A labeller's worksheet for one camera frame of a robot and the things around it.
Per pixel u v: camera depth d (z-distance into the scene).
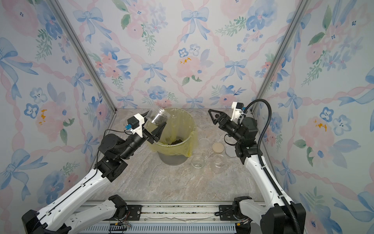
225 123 0.62
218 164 0.90
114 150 0.51
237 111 0.64
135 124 0.46
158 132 0.55
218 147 0.98
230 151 0.95
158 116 0.55
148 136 0.53
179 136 0.94
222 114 0.61
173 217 0.74
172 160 0.93
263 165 0.48
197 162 0.92
